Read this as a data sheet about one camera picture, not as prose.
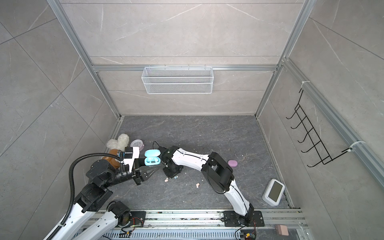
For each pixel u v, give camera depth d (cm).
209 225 73
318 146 63
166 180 86
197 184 84
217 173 51
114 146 95
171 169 75
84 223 46
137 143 101
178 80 100
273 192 78
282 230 69
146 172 54
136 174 50
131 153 48
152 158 56
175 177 81
